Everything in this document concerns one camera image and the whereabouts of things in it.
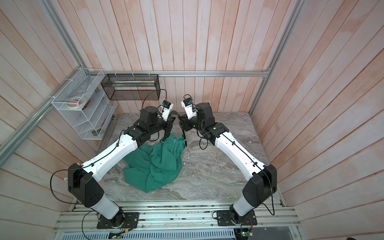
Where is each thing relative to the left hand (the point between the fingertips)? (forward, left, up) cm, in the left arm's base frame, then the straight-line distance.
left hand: (174, 119), depth 79 cm
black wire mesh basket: (+35, +33, -4) cm, 48 cm away
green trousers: (-17, +15, -23) cm, 32 cm away
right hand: (0, -4, +3) cm, 4 cm away
